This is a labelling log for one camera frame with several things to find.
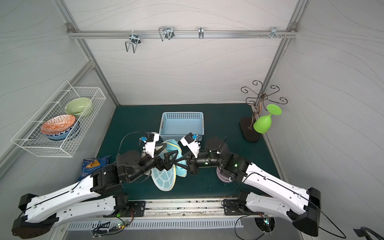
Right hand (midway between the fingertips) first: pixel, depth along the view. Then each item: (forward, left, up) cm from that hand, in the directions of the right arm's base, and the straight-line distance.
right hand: (174, 162), depth 59 cm
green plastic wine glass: (+27, -44, -8) cm, 52 cm away
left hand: (+5, +1, +1) cm, 6 cm away
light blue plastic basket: (+40, +9, -29) cm, 50 cm away
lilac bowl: (+3, -22, -24) cm, 33 cm away
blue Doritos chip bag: (+6, +52, -24) cm, 57 cm away
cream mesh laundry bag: (-4, +10, 0) cm, 11 cm away
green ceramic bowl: (+24, +51, +5) cm, 57 cm away
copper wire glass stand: (+41, -42, -26) cm, 64 cm away
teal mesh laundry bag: (-4, +5, -11) cm, 13 cm away
